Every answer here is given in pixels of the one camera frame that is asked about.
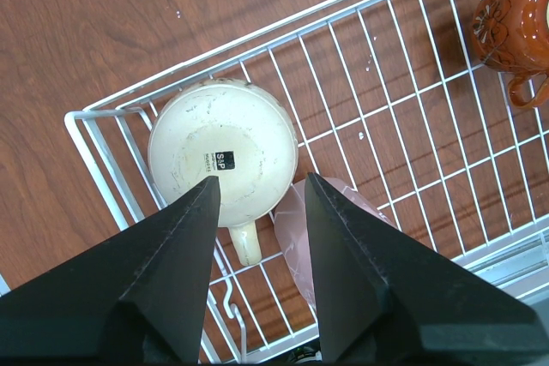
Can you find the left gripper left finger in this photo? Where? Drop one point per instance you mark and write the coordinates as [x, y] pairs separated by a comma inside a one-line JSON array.
[[138, 297]]

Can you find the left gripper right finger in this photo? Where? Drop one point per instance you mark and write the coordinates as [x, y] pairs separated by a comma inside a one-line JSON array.
[[383, 298]]

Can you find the pink faceted mug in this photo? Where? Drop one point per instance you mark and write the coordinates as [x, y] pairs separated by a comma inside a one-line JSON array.
[[290, 229]]

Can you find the beige round mug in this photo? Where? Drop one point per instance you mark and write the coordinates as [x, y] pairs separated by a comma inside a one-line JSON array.
[[237, 132]]

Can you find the brown glazed mug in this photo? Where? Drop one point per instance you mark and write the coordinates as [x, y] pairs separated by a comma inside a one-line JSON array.
[[511, 36]]

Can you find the aluminium front rail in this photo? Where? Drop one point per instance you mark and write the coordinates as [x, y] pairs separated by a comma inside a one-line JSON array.
[[521, 270]]

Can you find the white wire dish rack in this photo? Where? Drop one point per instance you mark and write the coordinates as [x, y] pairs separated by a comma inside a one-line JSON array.
[[385, 95]]

